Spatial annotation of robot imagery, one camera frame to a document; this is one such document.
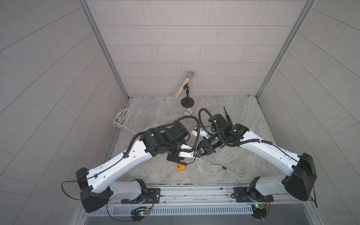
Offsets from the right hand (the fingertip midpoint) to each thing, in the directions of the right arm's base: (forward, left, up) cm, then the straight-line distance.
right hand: (196, 156), depth 62 cm
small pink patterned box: (+42, +1, -20) cm, 47 cm away
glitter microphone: (+53, +3, +1) cm, 53 cm away
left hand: (+4, +4, -3) cm, 6 cm away
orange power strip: (+2, +9, -20) cm, 22 cm away
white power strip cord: (+42, +51, -20) cm, 69 cm away
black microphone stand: (+53, +2, -20) cm, 56 cm away
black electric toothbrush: (+34, -28, -22) cm, 49 cm away
